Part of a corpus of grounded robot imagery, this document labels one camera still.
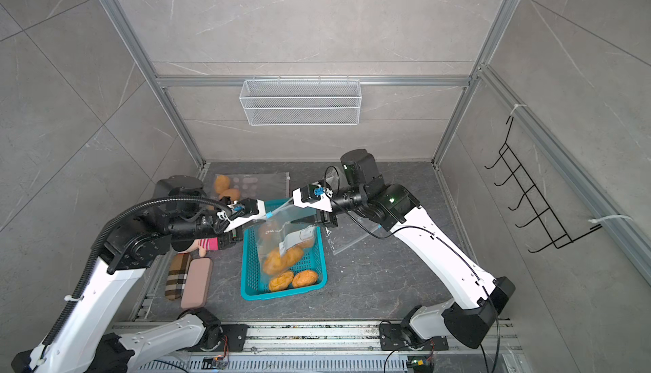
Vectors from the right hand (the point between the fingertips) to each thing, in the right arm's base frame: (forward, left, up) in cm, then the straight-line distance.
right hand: (298, 207), depth 59 cm
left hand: (-1, +8, 0) cm, 8 cm away
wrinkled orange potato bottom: (-6, +1, -32) cm, 33 cm away
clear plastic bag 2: (+15, -15, -39) cm, 44 cm away
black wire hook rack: (-4, -63, -6) cm, 64 cm away
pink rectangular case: (-6, +37, -35) cm, 51 cm away
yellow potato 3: (-7, +9, -32) cm, 34 cm away
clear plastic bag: (-2, +5, -11) cm, 13 cm away
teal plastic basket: (-6, +18, -34) cm, 39 cm away
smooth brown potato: (-5, +9, -20) cm, 22 cm away
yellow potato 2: (-1, +4, -26) cm, 26 cm away
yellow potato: (-3, +7, -6) cm, 10 cm away
